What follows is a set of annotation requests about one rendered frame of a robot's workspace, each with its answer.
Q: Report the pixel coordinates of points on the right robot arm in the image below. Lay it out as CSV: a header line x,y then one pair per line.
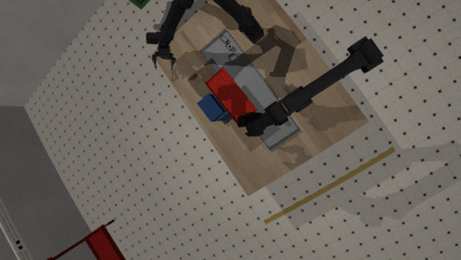
x,y
242,15

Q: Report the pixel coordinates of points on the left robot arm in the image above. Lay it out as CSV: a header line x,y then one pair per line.
x,y
364,55

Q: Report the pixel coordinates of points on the red rimmed tray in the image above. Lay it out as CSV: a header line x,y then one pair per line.
x,y
229,94

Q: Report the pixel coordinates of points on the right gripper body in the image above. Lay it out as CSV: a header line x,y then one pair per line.
x,y
168,57

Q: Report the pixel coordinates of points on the dark blue square post with white band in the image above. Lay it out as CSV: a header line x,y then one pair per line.
x,y
213,109

